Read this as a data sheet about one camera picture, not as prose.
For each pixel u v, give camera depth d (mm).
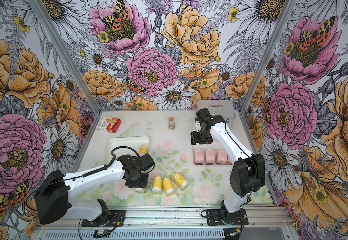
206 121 615
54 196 411
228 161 875
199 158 894
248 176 447
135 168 596
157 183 779
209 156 894
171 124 1101
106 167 524
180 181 791
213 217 739
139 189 759
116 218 739
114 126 1078
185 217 760
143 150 900
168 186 776
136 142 1039
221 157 890
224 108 1022
